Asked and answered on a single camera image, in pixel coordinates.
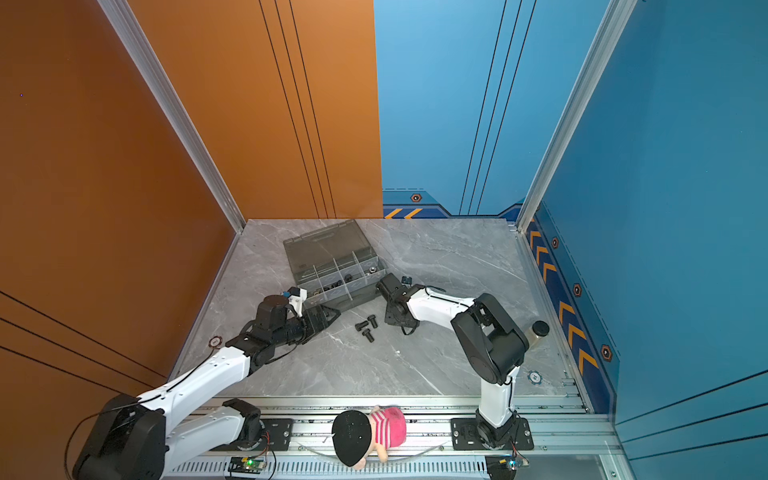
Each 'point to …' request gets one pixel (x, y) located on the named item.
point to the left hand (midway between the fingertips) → (334, 316)
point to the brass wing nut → (318, 292)
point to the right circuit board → (503, 467)
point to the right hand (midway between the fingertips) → (394, 319)
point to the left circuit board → (246, 465)
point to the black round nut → (347, 278)
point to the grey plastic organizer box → (335, 265)
